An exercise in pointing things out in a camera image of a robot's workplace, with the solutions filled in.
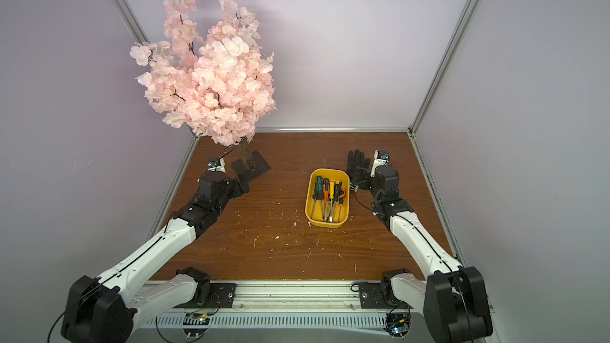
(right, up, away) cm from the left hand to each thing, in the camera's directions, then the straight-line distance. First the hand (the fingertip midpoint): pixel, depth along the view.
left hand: (238, 175), depth 83 cm
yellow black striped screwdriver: (+37, -8, +10) cm, 39 cm away
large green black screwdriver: (+27, -10, +12) cm, 31 cm away
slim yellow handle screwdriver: (+34, -10, +9) cm, 37 cm away
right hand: (+48, +4, 0) cm, 48 cm away
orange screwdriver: (+32, -9, +9) cm, 35 cm away
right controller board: (+53, -44, -13) cm, 70 cm away
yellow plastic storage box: (+39, -2, +15) cm, 41 cm away
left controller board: (-9, -44, -11) cm, 46 cm away
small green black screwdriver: (+30, -8, +11) cm, 32 cm away
